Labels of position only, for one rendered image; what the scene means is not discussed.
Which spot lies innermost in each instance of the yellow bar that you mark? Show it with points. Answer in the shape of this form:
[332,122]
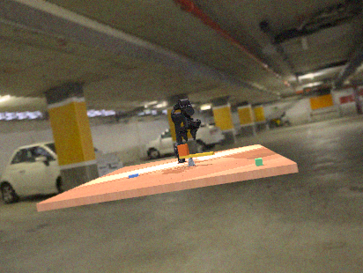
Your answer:
[184,152]

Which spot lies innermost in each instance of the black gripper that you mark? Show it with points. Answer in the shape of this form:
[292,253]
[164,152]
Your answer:
[184,129]

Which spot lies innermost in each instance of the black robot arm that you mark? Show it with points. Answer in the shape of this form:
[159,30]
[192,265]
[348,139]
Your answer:
[186,111]

